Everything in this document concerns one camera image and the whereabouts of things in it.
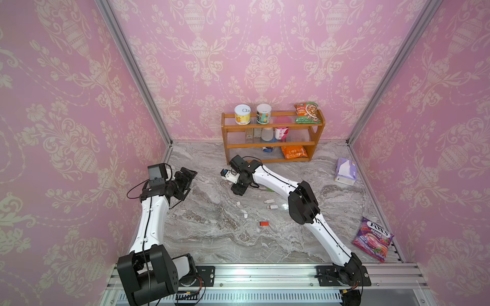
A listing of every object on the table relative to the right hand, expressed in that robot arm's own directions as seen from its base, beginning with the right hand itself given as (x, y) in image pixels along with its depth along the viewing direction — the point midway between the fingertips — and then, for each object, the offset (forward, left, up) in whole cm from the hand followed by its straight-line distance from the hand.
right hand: (238, 187), depth 99 cm
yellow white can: (+18, -4, +32) cm, 37 cm away
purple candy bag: (-29, -57, 0) cm, 64 cm away
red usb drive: (-20, -12, -2) cm, 23 cm away
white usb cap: (-15, -3, -2) cm, 16 cm away
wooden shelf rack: (+21, -5, +13) cm, 25 cm away
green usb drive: (-16, -13, +23) cm, 31 cm away
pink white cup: (+19, -23, +19) cm, 36 cm away
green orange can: (+18, -14, +33) cm, 40 cm away
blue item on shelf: (+23, -18, +3) cm, 29 cm away
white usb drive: (-8, -16, -2) cm, 18 cm away
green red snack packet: (+18, -34, +31) cm, 50 cm away
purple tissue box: (+4, -58, +3) cm, 58 cm away
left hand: (-5, +18, +17) cm, 25 cm away
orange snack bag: (+20, -32, +3) cm, 38 cm away
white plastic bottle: (+21, -17, +17) cm, 32 cm away
